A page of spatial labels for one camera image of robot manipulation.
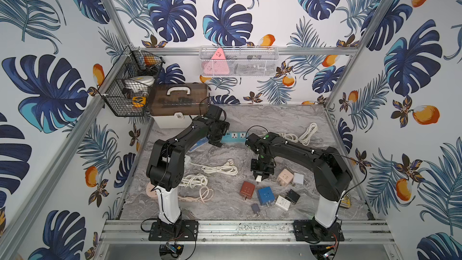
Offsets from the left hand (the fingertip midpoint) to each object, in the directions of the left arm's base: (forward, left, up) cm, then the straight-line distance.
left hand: (228, 129), depth 93 cm
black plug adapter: (-28, -32, -10) cm, 44 cm away
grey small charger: (-34, -15, -11) cm, 39 cm away
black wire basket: (+5, +46, +20) cm, 51 cm away
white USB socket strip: (-14, +20, -10) cm, 27 cm away
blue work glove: (-1, +17, -13) cm, 21 cm away
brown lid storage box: (+8, +29, +8) cm, 31 cm away
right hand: (-22, -15, -7) cm, 27 cm away
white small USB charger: (-22, -16, -6) cm, 28 cm away
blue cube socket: (-29, -19, -7) cm, 36 cm away
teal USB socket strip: (+3, -4, -9) cm, 10 cm away
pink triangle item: (+22, +7, +24) cm, 33 cm away
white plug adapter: (-32, -27, -10) cm, 43 cm away
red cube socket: (-28, -11, -7) cm, 31 cm away
